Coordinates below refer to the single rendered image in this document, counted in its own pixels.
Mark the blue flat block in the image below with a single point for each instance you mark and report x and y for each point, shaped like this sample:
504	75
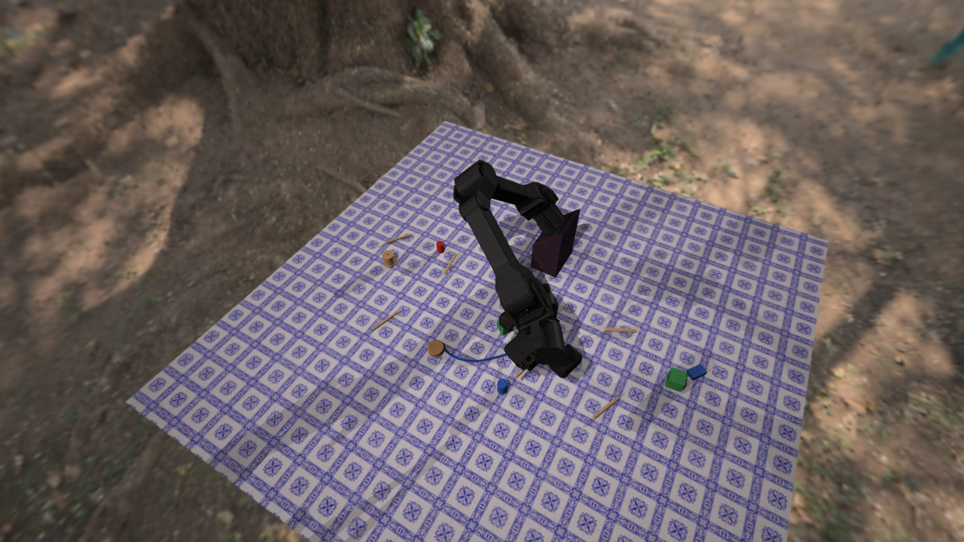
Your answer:
696	372

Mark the blue cord with wooden stick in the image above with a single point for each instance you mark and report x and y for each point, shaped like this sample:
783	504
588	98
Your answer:
515	376

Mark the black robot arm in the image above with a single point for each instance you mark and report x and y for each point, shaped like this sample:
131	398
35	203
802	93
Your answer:
518	289

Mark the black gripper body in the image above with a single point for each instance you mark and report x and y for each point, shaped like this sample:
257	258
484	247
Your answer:
563	368

